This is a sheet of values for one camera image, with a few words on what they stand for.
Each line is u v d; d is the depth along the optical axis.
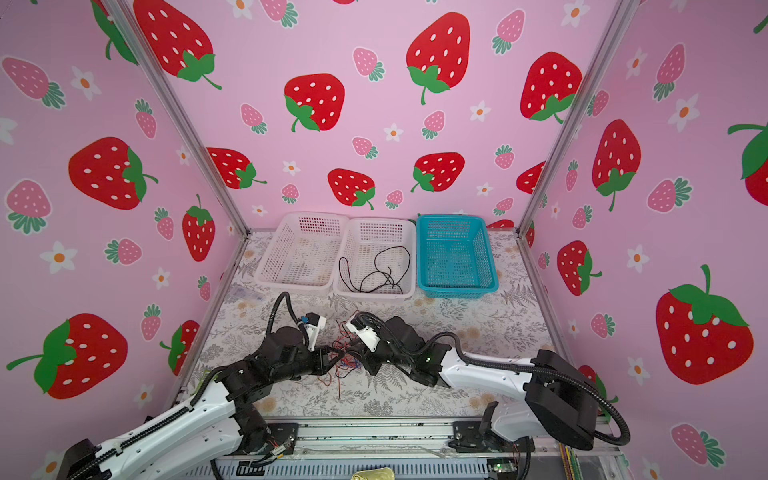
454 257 1.14
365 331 0.65
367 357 0.66
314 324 0.71
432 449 0.73
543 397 0.41
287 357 0.61
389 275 1.07
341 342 0.76
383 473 0.66
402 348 0.58
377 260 1.08
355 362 0.82
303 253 1.14
